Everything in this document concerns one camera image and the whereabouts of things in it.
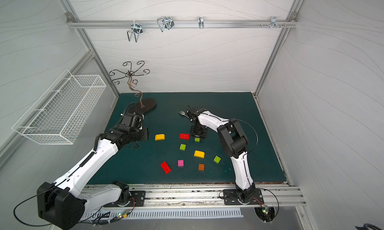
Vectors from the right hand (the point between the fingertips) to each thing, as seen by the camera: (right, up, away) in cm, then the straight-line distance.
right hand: (196, 136), depth 96 cm
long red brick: (-17, -15, -14) cm, 26 cm away
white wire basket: (-64, +16, -27) cm, 71 cm away
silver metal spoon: (-10, +15, +12) cm, 21 cm away
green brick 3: (+12, -12, -10) cm, 19 cm away
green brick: (0, -1, -3) cm, 3 cm away
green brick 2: (-9, -6, -5) cm, 11 cm away
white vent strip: (-18, -32, -26) cm, 45 cm away
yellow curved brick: (-25, 0, -1) cm, 25 cm away
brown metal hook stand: (-41, +20, +15) cm, 48 cm away
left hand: (-27, +5, -15) cm, 31 cm away
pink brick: (-9, -13, -12) cm, 20 cm away
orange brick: (+3, -14, -14) cm, 20 cm away
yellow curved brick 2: (+2, -9, -8) cm, 12 cm away
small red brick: (-8, 0, 0) cm, 8 cm away
